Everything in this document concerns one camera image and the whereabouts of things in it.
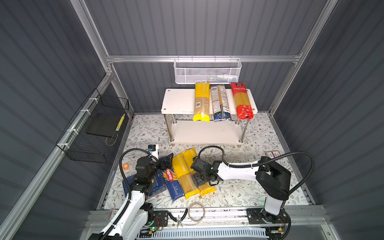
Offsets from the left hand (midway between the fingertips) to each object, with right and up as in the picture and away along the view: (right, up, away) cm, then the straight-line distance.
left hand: (164, 153), depth 83 cm
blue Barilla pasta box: (-3, -15, -4) cm, 16 cm away
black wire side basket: (-35, +10, -11) cm, 38 cm away
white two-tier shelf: (+10, +29, -4) cm, 31 cm away
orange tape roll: (-26, -10, +8) cm, 29 cm away
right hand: (+20, -16, +4) cm, 26 cm away
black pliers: (+9, -31, -10) cm, 34 cm away
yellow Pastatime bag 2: (+11, -13, +2) cm, 17 cm away
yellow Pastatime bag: (+13, -3, +11) cm, 18 cm away
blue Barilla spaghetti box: (+4, -17, -1) cm, 17 cm away
